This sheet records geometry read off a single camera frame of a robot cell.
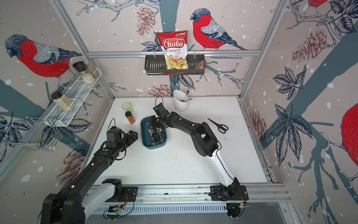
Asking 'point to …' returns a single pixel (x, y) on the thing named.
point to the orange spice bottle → (130, 117)
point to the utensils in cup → (186, 100)
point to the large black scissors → (156, 135)
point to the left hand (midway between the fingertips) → (135, 133)
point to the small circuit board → (115, 208)
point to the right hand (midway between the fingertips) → (148, 123)
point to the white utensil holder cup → (180, 106)
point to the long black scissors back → (222, 128)
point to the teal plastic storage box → (145, 133)
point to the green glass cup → (127, 107)
